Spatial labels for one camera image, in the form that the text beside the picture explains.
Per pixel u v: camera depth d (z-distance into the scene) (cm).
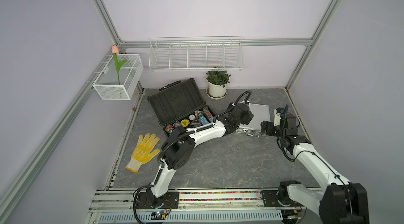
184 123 97
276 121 76
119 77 83
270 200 74
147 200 69
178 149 51
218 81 102
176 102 101
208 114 100
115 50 85
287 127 64
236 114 68
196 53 99
